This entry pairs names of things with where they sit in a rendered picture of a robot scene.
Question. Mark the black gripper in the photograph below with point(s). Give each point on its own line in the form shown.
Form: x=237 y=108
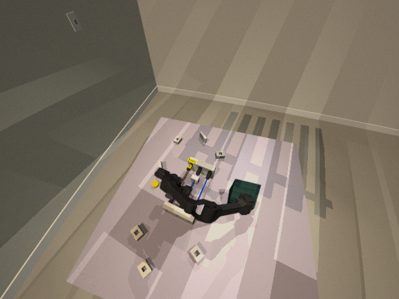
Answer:
x=186 y=189

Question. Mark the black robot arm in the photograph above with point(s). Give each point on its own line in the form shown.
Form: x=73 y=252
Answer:
x=211 y=211

